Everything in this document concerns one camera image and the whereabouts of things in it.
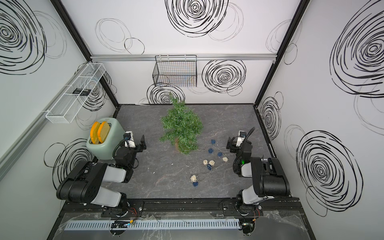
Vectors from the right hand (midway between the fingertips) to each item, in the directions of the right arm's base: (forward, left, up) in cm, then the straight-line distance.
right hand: (238, 138), depth 91 cm
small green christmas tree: (-7, +33, +20) cm, 39 cm away
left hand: (-3, +63, +5) cm, 63 cm away
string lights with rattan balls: (-6, +14, -7) cm, 17 cm away
